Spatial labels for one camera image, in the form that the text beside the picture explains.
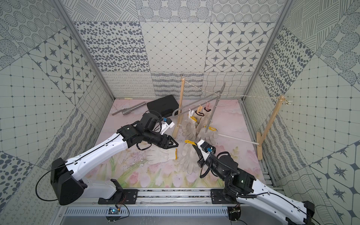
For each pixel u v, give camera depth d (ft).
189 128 3.20
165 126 2.22
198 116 2.85
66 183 1.25
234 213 2.38
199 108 2.75
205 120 3.09
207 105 2.81
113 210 2.35
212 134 2.99
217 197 2.40
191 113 2.68
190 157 2.32
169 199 2.44
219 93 2.75
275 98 2.69
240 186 1.68
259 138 3.22
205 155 1.85
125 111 3.56
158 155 2.89
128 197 2.41
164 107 3.69
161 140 2.09
